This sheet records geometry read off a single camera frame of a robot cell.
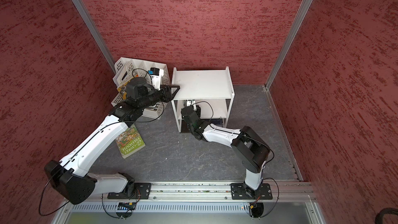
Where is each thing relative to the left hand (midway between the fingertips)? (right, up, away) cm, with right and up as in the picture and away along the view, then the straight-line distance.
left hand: (175, 89), depth 71 cm
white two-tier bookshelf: (+17, 0, +1) cm, 17 cm away
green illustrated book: (-29, -29, +17) cm, 45 cm away
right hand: (+4, -9, +17) cm, 20 cm away
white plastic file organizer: (-35, +15, +24) cm, 45 cm away
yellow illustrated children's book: (-36, +1, +20) cm, 41 cm away
